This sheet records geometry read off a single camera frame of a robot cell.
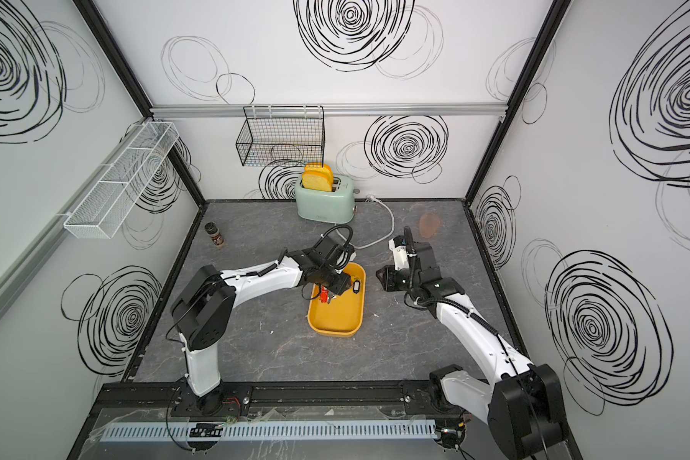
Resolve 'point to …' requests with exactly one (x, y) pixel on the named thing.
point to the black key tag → (356, 287)
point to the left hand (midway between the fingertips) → (346, 283)
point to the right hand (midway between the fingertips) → (380, 274)
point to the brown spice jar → (211, 228)
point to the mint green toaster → (336, 206)
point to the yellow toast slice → (318, 178)
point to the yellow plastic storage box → (343, 315)
